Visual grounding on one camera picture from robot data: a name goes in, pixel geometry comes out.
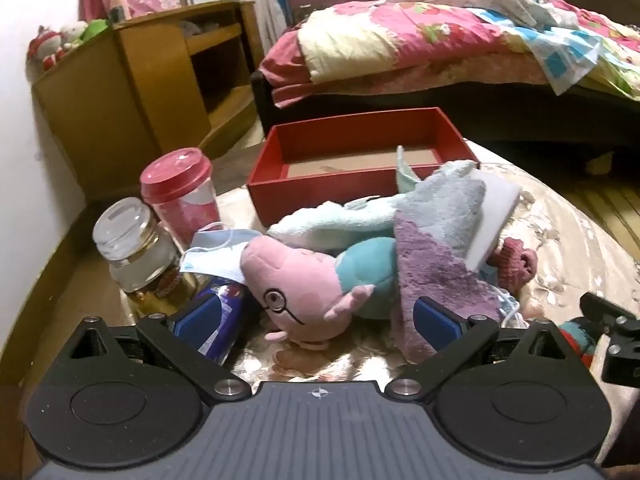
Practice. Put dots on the teal and red soft toy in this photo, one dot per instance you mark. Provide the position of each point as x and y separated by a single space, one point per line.
575 337

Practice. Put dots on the blue checked white blanket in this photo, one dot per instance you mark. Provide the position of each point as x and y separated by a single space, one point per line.
565 45

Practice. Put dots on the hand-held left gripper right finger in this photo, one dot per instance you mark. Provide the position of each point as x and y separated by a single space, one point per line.
435 325

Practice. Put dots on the red lidded tumbler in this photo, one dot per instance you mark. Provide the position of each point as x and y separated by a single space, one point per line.
180 200

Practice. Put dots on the red cardboard box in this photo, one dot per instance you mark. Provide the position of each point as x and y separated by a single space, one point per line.
350 130

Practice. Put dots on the glass jar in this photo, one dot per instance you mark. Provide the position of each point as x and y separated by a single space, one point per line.
135 255

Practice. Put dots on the blue snack packet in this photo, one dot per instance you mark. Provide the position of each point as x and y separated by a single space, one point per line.
230 320

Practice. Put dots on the white plush toy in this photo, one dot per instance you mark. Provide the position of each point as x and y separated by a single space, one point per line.
74 34

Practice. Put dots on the pink and teal pig plush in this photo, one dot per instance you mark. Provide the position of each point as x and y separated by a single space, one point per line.
290 270

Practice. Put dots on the bed with colourful quilt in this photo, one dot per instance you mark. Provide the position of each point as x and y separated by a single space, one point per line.
400 105

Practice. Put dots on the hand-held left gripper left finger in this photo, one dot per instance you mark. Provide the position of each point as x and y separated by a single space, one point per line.
192 325

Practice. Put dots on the pale mint fluffy towel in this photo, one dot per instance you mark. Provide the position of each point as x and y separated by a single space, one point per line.
330 225

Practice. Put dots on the grey cloth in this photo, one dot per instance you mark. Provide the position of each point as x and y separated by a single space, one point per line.
195 29

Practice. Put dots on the white foam block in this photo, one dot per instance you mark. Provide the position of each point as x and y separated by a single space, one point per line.
492 215

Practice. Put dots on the grey and purple fluffy towel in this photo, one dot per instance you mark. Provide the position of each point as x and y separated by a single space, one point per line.
440 270

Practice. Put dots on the wooden cabinet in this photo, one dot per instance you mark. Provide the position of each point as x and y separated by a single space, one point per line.
100 110

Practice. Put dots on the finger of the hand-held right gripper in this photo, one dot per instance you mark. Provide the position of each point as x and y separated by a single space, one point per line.
620 350

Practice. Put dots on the pale yellow object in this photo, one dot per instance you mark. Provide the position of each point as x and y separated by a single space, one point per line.
599 164

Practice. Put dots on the pink knitted soft toy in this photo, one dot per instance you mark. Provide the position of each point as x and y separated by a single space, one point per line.
515 265

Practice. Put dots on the pink floral quilt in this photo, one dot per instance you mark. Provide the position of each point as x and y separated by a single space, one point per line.
400 25

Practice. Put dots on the blue face mask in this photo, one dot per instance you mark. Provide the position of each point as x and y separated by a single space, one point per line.
215 260
492 277

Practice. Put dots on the red and white snowman plush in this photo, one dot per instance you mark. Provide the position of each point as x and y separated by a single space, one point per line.
47 47

